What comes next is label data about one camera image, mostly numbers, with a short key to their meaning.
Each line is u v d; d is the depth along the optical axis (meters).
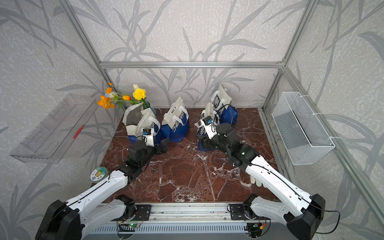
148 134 0.69
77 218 0.41
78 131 0.68
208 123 0.59
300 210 0.38
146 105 0.98
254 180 0.84
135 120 0.91
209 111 0.85
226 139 0.50
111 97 0.91
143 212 0.74
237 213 0.73
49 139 0.66
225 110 0.97
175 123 0.89
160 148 0.72
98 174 0.79
